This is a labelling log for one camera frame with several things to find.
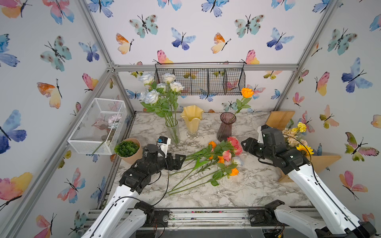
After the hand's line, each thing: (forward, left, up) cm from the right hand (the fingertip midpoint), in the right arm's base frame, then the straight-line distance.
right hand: (245, 143), depth 74 cm
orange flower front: (-6, +2, -21) cm, 22 cm away
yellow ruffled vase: (+26, +28, -8) cm, 39 cm away
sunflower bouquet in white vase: (+6, -25, -1) cm, 26 cm away
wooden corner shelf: (+26, -28, -9) cm, 39 cm away
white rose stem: (+1, 0, -19) cm, 19 cm away
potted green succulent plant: (0, +63, -12) cm, 64 cm away
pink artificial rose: (+12, +1, -16) cm, 20 cm away
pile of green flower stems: (-1, +15, -22) cm, 27 cm away
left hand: (-6, +32, -3) cm, 33 cm away
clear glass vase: (+15, +40, -12) cm, 44 cm away
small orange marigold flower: (+12, +14, -21) cm, 28 cm away
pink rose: (+3, +6, -18) cm, 19 cm away
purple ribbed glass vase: (+17, +7, -12) cm, 22 cm away
